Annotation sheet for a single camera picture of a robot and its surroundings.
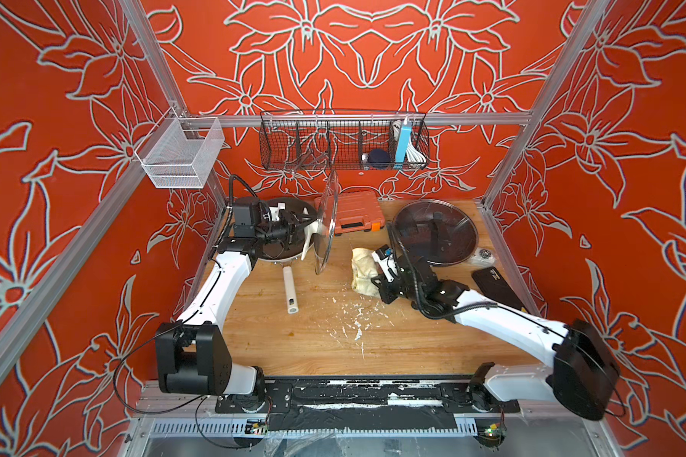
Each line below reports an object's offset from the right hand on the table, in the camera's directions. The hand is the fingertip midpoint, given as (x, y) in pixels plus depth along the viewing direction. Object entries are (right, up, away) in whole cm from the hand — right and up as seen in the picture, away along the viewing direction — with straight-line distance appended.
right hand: (368, 279), depth 80 cm
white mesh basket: (-62, +40, +13) cm, 75 cm away
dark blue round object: (+5, +38, +15) cm, 42 cm away
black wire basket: (-7, +46, +18) cm, 49 cm away
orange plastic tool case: (-4, +21, +31) cm, 37 cm away
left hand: (-15, +17, -5) cm, 23 cm away
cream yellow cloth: (-1, +3, -2) cm, 4 cm away
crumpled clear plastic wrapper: (+42, +4, +18) cm, 46 cm away
